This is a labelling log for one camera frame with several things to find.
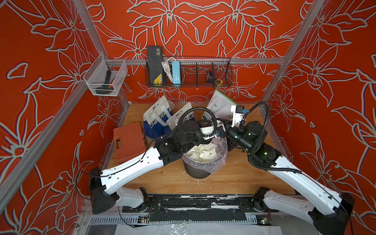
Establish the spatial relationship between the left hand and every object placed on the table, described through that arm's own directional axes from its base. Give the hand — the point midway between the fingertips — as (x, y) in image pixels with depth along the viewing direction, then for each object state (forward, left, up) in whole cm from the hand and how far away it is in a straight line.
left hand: (208, 117), depth 64 cm
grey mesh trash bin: (-12, +4, -35) cm, 37 cm away
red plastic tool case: (+7, +51, -39) cm, 65 cm away
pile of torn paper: (-9, +1, -17) cm, 19 cm away
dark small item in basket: (+39, -2, -5) cm, 40 cm away
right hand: (-1, 0, +1) cm, 2 cm away
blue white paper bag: (+11, +30, -17) cm, 36 cm away
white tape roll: (+44, +26, -35) cm, 62 cm away
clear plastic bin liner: (-18, -2, -13) cm, 22 cm away
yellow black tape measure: (+38, -9, -8) cm, 40 cm away
